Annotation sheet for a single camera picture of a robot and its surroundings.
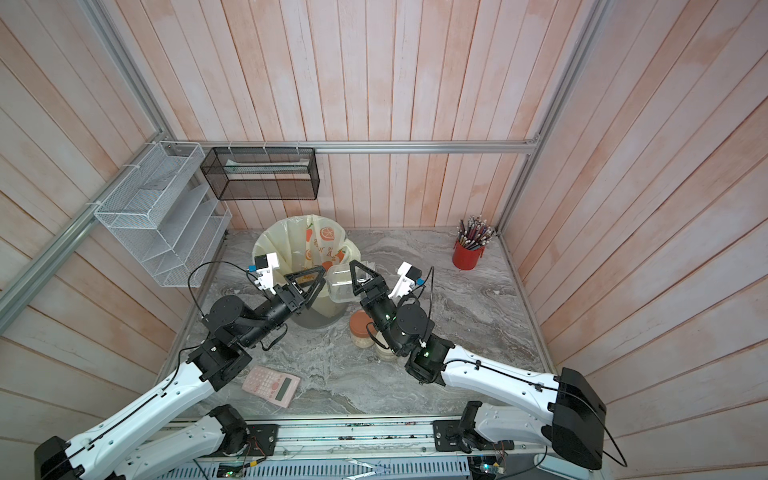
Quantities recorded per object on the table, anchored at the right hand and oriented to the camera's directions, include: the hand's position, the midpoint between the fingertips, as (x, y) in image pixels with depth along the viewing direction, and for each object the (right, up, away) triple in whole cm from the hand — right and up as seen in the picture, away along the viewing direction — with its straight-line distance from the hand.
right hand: (351, 270), depth 64 cm
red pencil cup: (+37, +3, +42) cm, 56 cm away
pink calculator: (-21, -33, +16) cm, 43 cm away
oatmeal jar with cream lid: (+8, -25, +19) cm, 32 cm away
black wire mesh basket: (-32, +32, +37) cm, 59 cm away
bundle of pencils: (+38, +11, +34) cm, 52 cm away
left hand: (-5, -2, -2) cm, 6 cm away
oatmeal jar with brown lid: (+1, -19, +19) cm, 27 cm away
